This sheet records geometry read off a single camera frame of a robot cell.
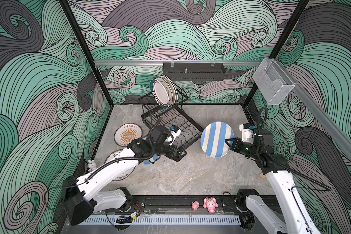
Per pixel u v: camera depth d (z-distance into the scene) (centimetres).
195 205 71
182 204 74
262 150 52
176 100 84
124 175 82
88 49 88
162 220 70
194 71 95
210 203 71
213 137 78
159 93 91
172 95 81
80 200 37
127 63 187
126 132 103
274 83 78
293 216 39
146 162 59
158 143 55
